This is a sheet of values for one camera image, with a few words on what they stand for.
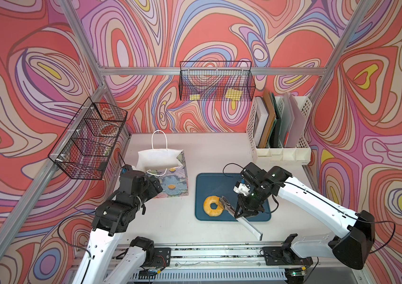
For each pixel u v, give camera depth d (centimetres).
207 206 86
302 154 103
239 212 67
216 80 96
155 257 73
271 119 86
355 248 38
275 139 96
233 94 91
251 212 62
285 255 65
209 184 101
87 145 78
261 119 94
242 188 70
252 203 62
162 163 83
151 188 63
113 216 42
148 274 72
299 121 95
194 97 82
